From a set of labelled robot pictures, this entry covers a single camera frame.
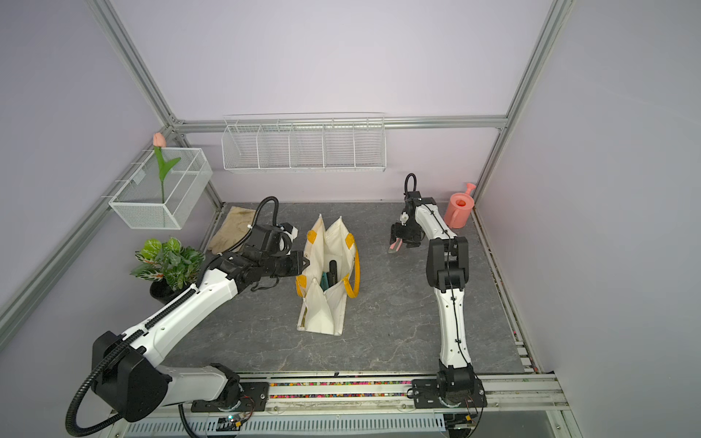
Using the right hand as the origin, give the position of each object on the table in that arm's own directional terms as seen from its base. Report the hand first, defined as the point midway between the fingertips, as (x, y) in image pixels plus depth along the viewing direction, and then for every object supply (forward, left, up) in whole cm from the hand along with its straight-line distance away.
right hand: (398, 241), depth 106 cm
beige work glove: (+8, +68, -1) cm, 68 cm away
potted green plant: (-24, +68, +21) cm, 75 cm away
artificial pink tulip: (+5, +76, +33) cm, 83 cm away
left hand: (-21, +30, +18) cm, 41 cm away
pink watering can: (+8, -23, +9) cm, 26 cm away
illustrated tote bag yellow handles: (-30, +28, +4) cm, 41 cm away
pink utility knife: (-2, +1, 0) cm, 2 cm away
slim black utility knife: (-15, +25, +1) cm, 29 cm away
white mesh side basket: (-8, +78, +31) cm, 85 cm away
